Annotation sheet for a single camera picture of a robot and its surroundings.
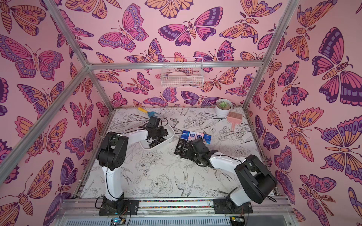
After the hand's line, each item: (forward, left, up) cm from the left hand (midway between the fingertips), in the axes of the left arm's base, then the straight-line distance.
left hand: (166, 131), depth 103 cm
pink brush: (+14, -53, -2) cm, 55 cm away
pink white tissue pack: (-4, -19, 0) cm, 19 cm away
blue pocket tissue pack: (-4, -14, +1) cm, 14 cm away
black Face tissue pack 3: (-16, -9, 0) cm, 18 cm away
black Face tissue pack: (-10, -11, 0) cm, 15 cm away
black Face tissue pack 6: (-11, +8, 0) cm, 13 cm away
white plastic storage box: (-2, -2, -1) cm, 3 cm away
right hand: (-20, -13, +2) cm, 24 cm away
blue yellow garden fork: (+19, +15, -2) cm, 24 cm away
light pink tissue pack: (-4, -24, 0) cm, 24 cm away
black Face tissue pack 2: (-11, -15, -1) cm, 18 cm away
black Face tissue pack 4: (-17, -13, 0) cm, 21 cm away
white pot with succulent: (+16, -42, +9) cm, 46 cm away
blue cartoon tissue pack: (-6, -30, -1) cm, 30 cm away
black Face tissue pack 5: (-8, +2, 0) cm, 8 cm away
